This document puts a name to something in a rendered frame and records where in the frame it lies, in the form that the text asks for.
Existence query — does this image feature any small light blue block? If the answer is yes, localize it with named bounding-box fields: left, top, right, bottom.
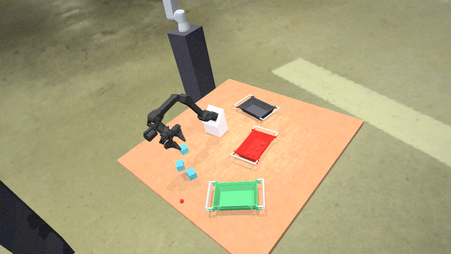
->
left=180, top=144, right=189, bottom=155
left=175, top=159, right=185, bottom=172
left=185, top=167, right=198, bottom=181

